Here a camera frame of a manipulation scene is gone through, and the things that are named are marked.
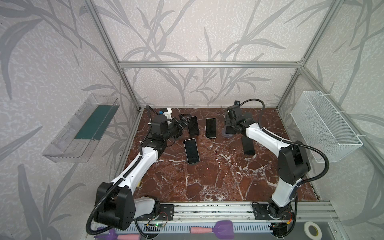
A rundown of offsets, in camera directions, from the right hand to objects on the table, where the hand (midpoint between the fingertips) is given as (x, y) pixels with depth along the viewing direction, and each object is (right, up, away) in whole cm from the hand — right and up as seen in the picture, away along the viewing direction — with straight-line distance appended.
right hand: (232, 113), depth 93 cm
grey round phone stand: (-2, -15, +9) cm, 17 cm away
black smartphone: (+12, -22, +4) cm, 25 cm away
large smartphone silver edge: (-25, -22, -7) cm, 34 cm away
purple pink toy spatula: (-9, -57, -23) cm, 62 cm away
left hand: (-25, -2, -15) cm, 29 cm away
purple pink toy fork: (-60, -58, -25) cm, 87 cm away
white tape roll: (+30, -57, -25) cm, 69 cm away
